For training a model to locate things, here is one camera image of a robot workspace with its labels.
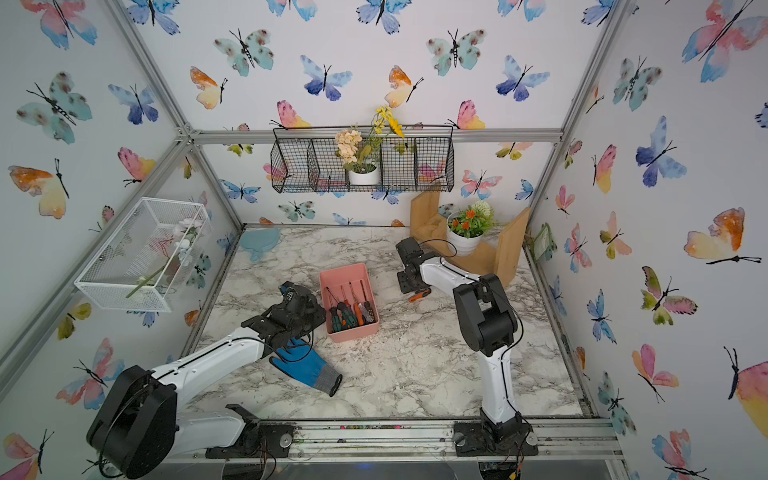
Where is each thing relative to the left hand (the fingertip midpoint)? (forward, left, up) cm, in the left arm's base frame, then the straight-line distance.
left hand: (331, 309), depth 88 cm
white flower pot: (+19, -41, +5) cm, 45 cm away
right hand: (+14, -25, -5) cm, 29 cm away
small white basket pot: (+32, -12, +22) cm, 41 cm away
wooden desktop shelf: (+23, -55, -2) cm, 60 cm away
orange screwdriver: (+2, -7, -7) cm, 10 cm away
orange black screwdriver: (+9, -27, -7) cm, 29 cm away
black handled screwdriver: (+2, 0, -7) cm, 7 cm away
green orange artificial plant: (+18, -42, +16) cm, 49 cm away
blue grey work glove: (-13, +8, -6) cm, 17 cm away
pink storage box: (+4, -5, -7) cm, 10 cm away
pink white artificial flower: (+4, +33, +23) cm, 41 cm away
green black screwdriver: (-1, -5, -4) cm, 6 cm away
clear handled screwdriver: (+3, -10, -6) cm, 12 cm away
